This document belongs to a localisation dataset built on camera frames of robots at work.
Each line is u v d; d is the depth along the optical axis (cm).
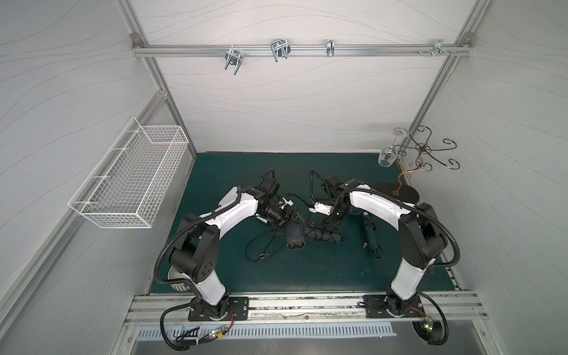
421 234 48
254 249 87
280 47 76
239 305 74
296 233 74
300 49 79
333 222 78
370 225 89
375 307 73
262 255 84
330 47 78
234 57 78
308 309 75
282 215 73
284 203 78
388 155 93
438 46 77
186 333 72
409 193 104
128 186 69
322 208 81
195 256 45
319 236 80
